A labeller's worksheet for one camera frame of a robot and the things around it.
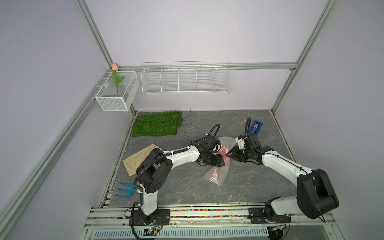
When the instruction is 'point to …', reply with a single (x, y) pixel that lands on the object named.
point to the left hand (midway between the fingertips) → (221, 165)
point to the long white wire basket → (186, 77)
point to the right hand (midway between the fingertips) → (227, 154)
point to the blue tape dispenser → (258, 129)
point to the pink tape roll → (255, 127)
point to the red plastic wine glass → (223, 150)
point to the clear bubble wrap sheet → (217, 175)
